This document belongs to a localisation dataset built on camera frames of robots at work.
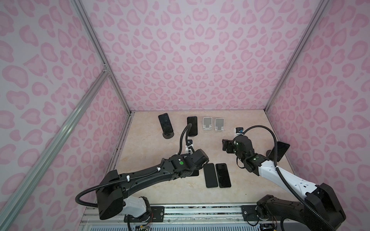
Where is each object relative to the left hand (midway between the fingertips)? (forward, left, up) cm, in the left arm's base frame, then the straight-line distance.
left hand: (197, 158), depth 78 cm
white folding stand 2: (+32, -18, -11) cm, 38 cm away
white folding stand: (+33, -9, -10) cm, 36 cm away
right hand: (+11, -19, +1) cm, 22 cm away
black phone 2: (+5, -49, -1) cm, 49 cm away
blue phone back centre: (+28, +1, -13) cm, 31 cm away
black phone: (-5, -8, -14) cm, 17 cm away
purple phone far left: (+27, +20, -3) cm, 34 cm away
